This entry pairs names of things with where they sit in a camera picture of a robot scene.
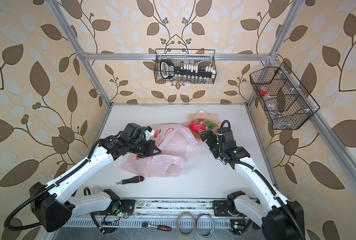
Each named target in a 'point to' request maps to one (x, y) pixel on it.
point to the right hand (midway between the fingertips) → (204, 141)
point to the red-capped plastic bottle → (277, 109)
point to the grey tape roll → (196, 225)
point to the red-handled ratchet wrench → (146, 225)
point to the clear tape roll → (194, 226)
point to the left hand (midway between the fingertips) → (162, 151)
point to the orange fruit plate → (202, 115)
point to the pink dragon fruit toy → (201, 125)
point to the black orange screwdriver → (138, 178)
